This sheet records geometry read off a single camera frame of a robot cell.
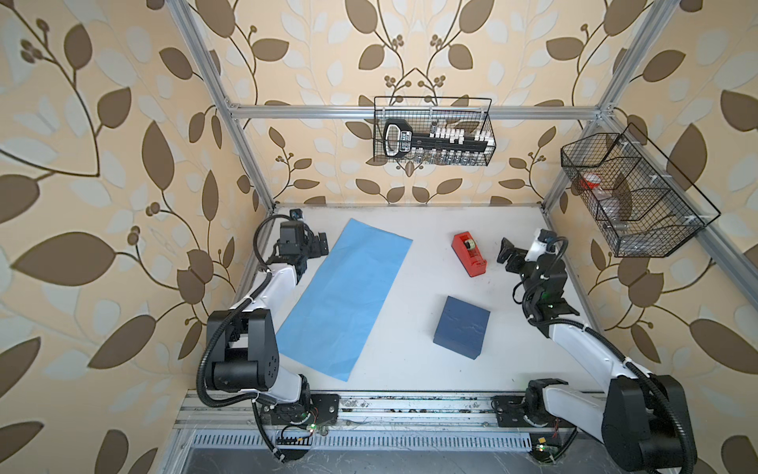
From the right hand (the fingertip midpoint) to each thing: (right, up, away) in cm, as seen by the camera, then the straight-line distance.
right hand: (519, 243), depth 84 cm
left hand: (-65, +2, +7) cm, 65 cm away
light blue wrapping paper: (-56, -26, +7) cm, 62 cm away
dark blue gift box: (-17, -23, -3) cm, 29 cm away
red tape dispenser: (-10, -4, +16) cm, 19 cm away
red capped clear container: (+19, +17, -3) cm, 26 cm away
